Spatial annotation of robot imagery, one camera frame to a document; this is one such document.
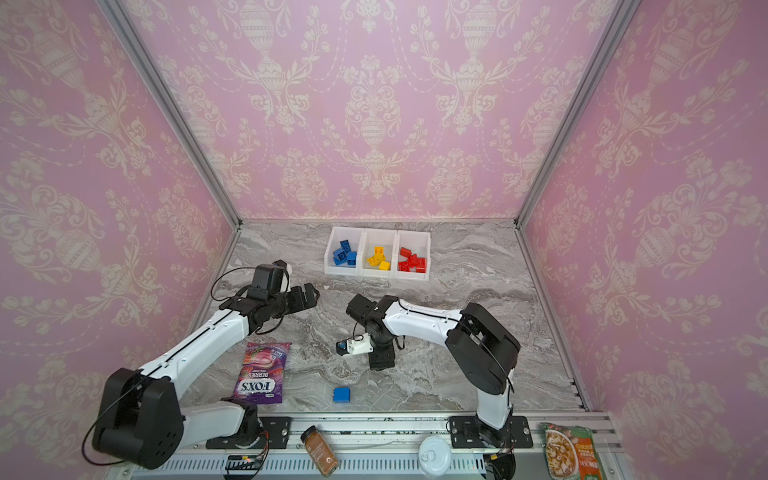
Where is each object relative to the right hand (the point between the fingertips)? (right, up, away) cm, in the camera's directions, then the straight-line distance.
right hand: (379, 348), depth 87 cm
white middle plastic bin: (-4, +33, +25) cm, 42 cm away
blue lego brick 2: (-14, +31, +26) cm, 42 cm away
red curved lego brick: (+9, +28, +22) cm, 37 cm away
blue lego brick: (-15, +28, +17) cm, 36 cm away
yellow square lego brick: (+1, +23, +16) cm, 28 cm away
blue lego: (-15, +24, +18) cm, 34 cm away
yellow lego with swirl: (-1, +28, +17) cm, 33 cm away
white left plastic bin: (-10, +33, +26) cm, 43 cm away
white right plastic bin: (+14, +31, +25) cm, 43 cm away
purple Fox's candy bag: (-32, -6, -7) cm, 33 cm away
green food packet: (+46, -20, -15) cm, 53 cm away
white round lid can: (+13, -17, -20) cm, 29 cm away
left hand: (-21, +15, 0) cm, 26 cm away
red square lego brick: (+10, +24, +20) cm, 33 cm away
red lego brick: (+14, +23, +19) cm, 33 cm away
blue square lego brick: (-11, +26, +19) cm, 34 cm away
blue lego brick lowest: (-10, -11, -5) cm, 16 cm away
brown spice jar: (-13, -17, -18) cm, 28 cm away
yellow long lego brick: (-2, +25, +19) cm, 32 cm away
